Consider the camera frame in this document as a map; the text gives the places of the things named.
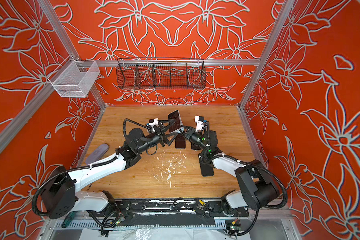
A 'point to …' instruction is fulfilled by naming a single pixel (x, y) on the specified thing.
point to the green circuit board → (233, 225)
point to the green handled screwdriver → (68, 219)
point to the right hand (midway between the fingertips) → (175, 127)
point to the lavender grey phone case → (98, 154)
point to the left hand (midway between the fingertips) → (176, 126)
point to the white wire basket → (74, 78)
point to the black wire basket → (161, 73)
